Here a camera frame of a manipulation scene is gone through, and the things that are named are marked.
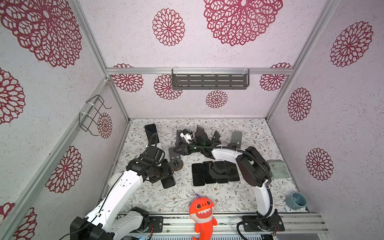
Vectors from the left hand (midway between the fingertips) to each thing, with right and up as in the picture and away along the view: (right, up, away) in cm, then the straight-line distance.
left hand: (168, 174), depth 78 cm
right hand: (+2, +12, +10) cm, 16 cm away
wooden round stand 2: (+42, +19, +20) cm, 50 cm away
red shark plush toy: (+16, -15, -8) cm, 24 cm away
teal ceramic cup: (+68, -14, +2) cm, 70 cm away
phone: (-13, +24, +12) cm, 30 cm away
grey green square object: (+66, -1, +14) cm, 68 cm away
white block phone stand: (-10, +13, +23) cm, 28 cm away
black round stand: (+29, +19, +21) cm, 40 cm away
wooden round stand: (+2, +6, +13) cm, 14 cm away
